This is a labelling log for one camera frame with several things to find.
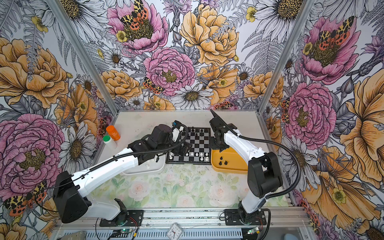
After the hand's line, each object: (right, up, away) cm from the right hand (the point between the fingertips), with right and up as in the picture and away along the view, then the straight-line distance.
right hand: (217, 150), depth 88 cm
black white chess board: (-10, -3, +7) cm, 12 cm away
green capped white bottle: (-66, +3, +7) cm, 66 cm away
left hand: (-19, +4, -10) cm, 22 cm away
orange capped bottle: (-66, +9, +12) cm, 68 cm away
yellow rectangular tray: (+8, -7, +5) cm, 12 cm away
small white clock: (-22, -34, -19) cm, 45 cm away
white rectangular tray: (-38, -10, +2) cm, 40 cm away
